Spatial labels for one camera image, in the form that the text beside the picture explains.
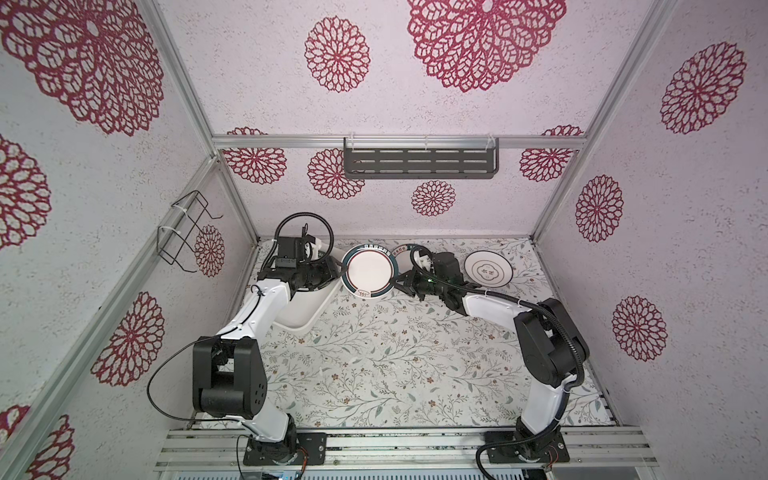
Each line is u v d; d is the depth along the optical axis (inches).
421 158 37.3
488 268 43.3
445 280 29.2
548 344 19.6
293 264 26.7
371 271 35.9
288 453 26.4
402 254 46.2
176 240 29.6
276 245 27.0
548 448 27.1
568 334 20.8
